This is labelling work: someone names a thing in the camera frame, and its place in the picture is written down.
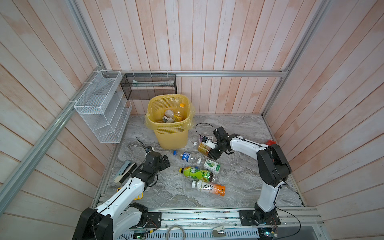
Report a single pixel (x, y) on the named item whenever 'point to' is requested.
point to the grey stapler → (219, 231)
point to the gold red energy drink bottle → (202, 148)
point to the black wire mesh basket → (143, 86)
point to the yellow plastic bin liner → (157, 105)
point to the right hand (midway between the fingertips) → (212, 151)
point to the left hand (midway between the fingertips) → (161, 163)
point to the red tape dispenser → (270, 142)
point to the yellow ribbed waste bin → (169, 136)
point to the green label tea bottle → (194, 173)
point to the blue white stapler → (128, 168)
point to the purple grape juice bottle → (201, 138)
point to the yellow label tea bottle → (178, 114)
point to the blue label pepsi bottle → (186, 156)
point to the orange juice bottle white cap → (218, 189)
